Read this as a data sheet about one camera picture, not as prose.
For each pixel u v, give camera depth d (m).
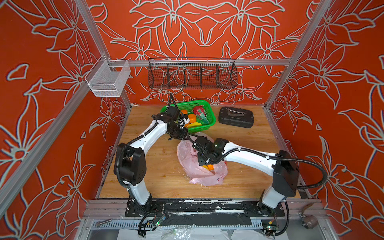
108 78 0.88
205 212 0.73
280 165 0.49
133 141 0.49
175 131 0.73
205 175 0.76
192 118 1.07
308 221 0.67
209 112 1.06
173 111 0.71
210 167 0.82
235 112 1.07
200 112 1.06
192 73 0.98
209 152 0.61
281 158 0.45
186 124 1.03
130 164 0.46
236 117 1.04
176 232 0.67
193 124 1.04
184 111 1.09
